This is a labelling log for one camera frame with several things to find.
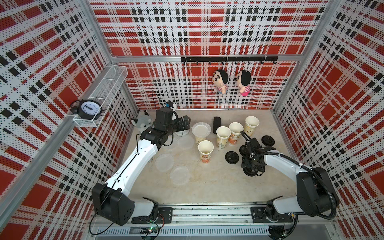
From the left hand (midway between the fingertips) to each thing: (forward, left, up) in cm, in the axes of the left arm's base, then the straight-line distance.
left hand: (185, 120), depth 78 cm
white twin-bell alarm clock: (+10, +5, -25) cm, 28 cm away
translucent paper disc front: (-20, +4, -27) cm, 34 cm away
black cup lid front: (-19, -37, -26) cm, 49 cm away
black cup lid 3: (+4, -54, -27) cm, 60 cm away
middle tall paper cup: (+1, -22, -15) cm, 26 cm away
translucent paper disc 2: (-11, +15, -28) cm, 34 cm away
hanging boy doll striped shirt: (+28, -20, +6) cm, 35 cm away
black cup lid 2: (-9, -28, -27) cm, 40 cm away
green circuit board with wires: (-46, +17, -26) cm, 56 cm away
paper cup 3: (+10, -41, -15) cm, 45 cm away
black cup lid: (-3, -37, -28) cm, 46 cm away
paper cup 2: (-8, -11, -16) cm, 21 cm away
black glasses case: (+20, -20, -27) cm, 39 cm away
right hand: (-15, -39, -25) cm, 48 cm away
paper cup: (-2, -7, -16) cm, 18 cm away
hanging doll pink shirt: (+30, -36, +5) cm, 47 cm away
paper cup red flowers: (+5, -31, -14) cm, 34 cm away
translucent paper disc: (+3, +3, -28) cm, 28 cm away
